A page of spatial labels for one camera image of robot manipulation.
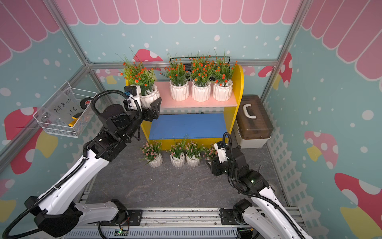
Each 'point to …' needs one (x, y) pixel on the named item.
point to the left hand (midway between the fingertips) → (151, 99)
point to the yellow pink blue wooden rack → (190, 120)
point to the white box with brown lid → (253, 125)
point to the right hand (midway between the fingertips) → (210, 160)
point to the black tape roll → (85, 102)
